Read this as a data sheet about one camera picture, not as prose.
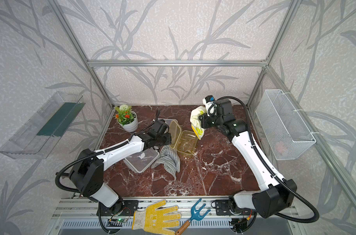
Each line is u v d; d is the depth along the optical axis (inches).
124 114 36.9
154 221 27.3
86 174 17.3
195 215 28.0
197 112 28.5
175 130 38.8
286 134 24.3
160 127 26.8
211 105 25.3
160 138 28.6
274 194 14.7
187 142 39.0
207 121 25.7
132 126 39.2
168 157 34.1
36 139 25.4
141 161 35.8
